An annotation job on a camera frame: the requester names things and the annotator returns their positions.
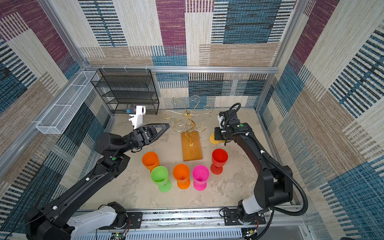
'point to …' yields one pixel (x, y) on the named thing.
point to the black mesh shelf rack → (122, 88)
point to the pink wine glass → (200, 174)
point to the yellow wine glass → (215, 142)
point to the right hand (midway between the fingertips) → (217, 136)
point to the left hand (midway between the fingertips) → (166, 128)
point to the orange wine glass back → (181, 172)
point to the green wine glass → (159, 175)
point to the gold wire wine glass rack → (191, 143)
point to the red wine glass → (219, 157)
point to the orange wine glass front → (150, 160)
